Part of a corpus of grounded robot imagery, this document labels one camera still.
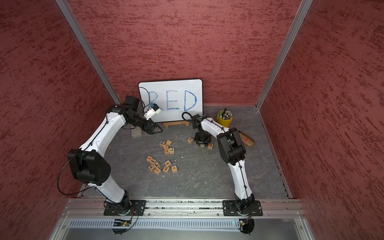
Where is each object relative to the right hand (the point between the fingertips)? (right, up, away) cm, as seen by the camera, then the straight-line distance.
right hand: (202, 146), depth 97 cm
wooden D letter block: (+5, +1, -2) cm, 6 cm away
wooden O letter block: (-22, -2, -5) cm, 23 cm away
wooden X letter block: (-17, -11, -12) cm, 23 cm away
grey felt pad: (-46, +9, +4) cm, 47 cm away
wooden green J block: (-20, -2, -5) cm, 20 cm away
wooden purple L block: (-27, -9, -11) cm, 31 cm away
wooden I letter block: (-27, -12, -12) cm, 32 cm away
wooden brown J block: (-24, 0, -2) cm, 24 cm away
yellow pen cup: (+15, +19, +1) cm, 24 cm away
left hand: (-26, +12, -16) cm, 33 cm away
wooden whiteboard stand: (-18, +16, +7) cm, 25 cm away
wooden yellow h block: (-23, +3, 0) cm, 23 cm away
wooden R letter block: (-8, +4, +1) cm, 9 cm away
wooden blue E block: (-27, +2, -1) cm, 27 cm away
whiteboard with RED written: (-19, +32, +1) cm, 37 cm away
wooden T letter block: (-33, -6, -7) cm, 34 cm away
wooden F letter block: (-21, -8, -10) cm, 24 cm away
